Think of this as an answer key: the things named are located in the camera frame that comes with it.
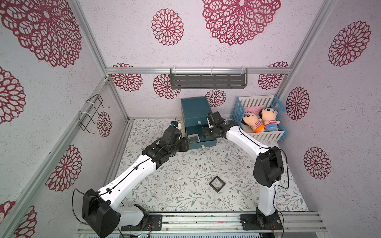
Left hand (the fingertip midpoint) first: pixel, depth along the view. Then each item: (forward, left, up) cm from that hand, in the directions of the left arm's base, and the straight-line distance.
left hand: (185, 141), depth 78 cm
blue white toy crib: (+42, -63, -9) cm, 76 cm away
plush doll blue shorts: (+28, -57, -10) cm, 64 cm away
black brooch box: (-14, -18, -23) cm, 33 cm away
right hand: (+13, -16, -10) cm, 22 cm away
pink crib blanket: (+39, -51, -14) cm, 66 cm away
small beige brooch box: (+13, -5, -15) cm, 21 cm away
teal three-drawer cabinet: (+28, -6, -4) cm, 29 cm away
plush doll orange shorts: (+27, -45, -12) cm, 54 cm away
